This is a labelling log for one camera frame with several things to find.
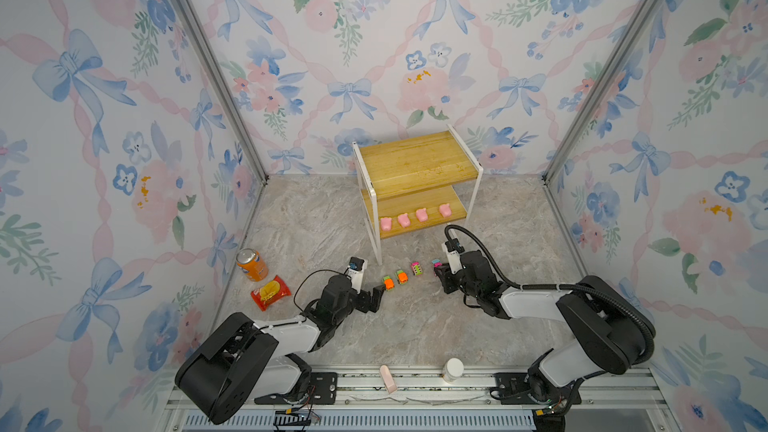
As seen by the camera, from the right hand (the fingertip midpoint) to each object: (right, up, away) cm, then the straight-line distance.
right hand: (438, 265), depth 93 cm
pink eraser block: (-15, -24, -19) cm, 35 cm away
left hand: (-20, -3, -5) cm, 21 cm away
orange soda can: (-55, +2, -7) cm, 55 cm away
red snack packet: (-50, -7, -5) cm, 51 cm away
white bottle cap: (0, -20, -22) cm, 30 cm away
